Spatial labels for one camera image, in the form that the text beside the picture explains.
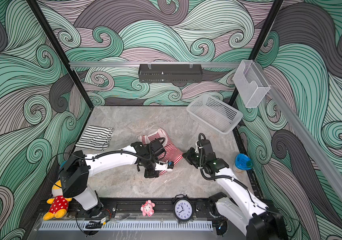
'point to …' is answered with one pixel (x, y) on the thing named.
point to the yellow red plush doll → (59, 205)
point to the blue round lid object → (243, 162)
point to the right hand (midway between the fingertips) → (181, 154)
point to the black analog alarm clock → (183, 208)
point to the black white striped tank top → (94, 137)
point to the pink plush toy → (147, 208)
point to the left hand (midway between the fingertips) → (157, 172)
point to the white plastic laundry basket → (215, 113)
